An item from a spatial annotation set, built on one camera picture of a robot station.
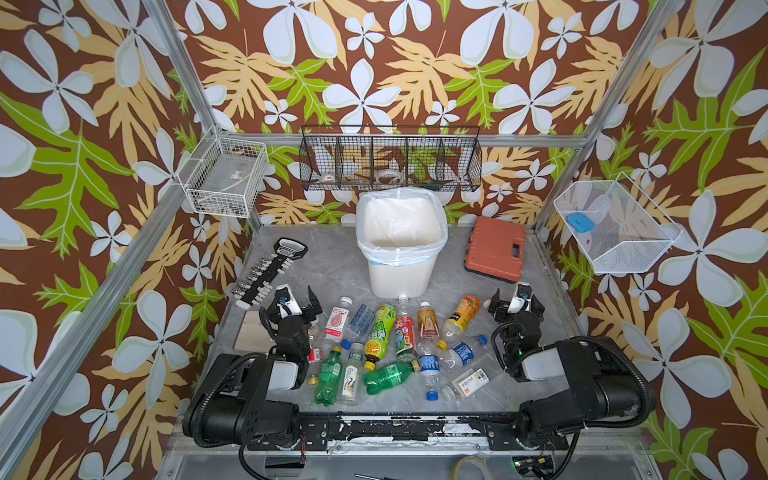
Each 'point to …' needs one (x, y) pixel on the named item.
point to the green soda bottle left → (329, 378)
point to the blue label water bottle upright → (429, 366)
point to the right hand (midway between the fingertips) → (514, 292)
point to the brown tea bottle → (428, 324)
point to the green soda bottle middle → (388, 376)
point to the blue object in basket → (580, 222)
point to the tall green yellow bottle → (377, 343)
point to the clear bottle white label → (466, 384)
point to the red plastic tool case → (495, 247)
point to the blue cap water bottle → (463, 353)
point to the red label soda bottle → (405, 337)
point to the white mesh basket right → (631, 231)
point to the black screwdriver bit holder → (260, 280)
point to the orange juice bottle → (460, 321)
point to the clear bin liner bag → (401, 226)
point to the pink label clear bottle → (336, 323)
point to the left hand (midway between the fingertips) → (293, 289)
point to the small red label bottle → (315, 358)
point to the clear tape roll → (398, 176)
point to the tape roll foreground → (480, 459)
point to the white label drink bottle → (353, 376)
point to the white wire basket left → (224, 175)
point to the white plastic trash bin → (412, 280)
